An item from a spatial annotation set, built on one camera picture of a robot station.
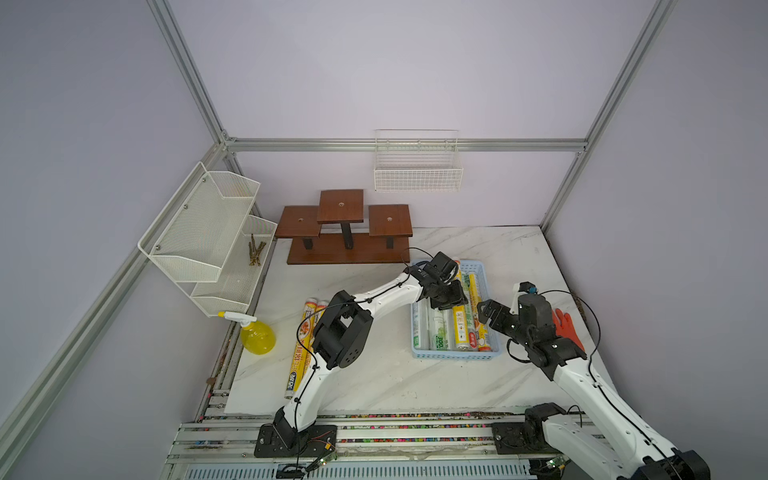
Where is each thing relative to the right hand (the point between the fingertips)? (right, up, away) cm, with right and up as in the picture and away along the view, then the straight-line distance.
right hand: (491, 314), depth 84 cm
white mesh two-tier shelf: (-84, +20, +4) cm, 87 cm away
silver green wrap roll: (-21, +1, +9) cm, 23 cm away
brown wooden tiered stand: (-52, +24, +17) cm, 60 cm away
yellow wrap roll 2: (-9, -4, 0) cm, 9 cm away
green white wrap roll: (-14, -5, +5) cm, 16 cm away
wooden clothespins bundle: (-74, +18, +12) cm, 77 cm away
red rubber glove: (+26, -6, +9) cm, 28 cm away
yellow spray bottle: (-71, -9, +9) cm, 72 cm away
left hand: (-6, +2, +6) cm, 9 cm away
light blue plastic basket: (+1, +5, +9) cm, 11 cm away
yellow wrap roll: (-46, -1, -28) cm, 54 cm away
